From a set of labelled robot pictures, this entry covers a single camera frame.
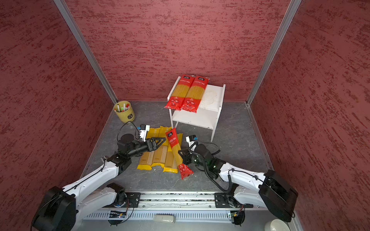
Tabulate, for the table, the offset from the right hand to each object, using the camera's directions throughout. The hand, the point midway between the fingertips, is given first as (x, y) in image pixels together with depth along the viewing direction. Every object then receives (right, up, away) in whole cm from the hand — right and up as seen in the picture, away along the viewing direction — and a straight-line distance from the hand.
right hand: (178, 155), depth 78 cm
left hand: (-8, +7, -1) cm, 11 cm away
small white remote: (-3, -26, -12) cm, 29 cm away
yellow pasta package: (-20, -5, +9) cm, 23 cm away
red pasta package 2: (+1, +35, -1) cm, 35 cm away
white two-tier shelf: (+16, +24, -7) cm, 30 cm away
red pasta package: (+10, +34, -2) cm, 36 cm away
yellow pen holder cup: (-41, +26, +22) cm, 54 cm away
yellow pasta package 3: (-4, -8, +5) cm, 10 cm away
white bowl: (+45, -26, -17) cm, 55 cm away
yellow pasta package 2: (-13, -3, +9) cm, 16 cm away
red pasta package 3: (-4, +9, +3) cm, 10 cm away
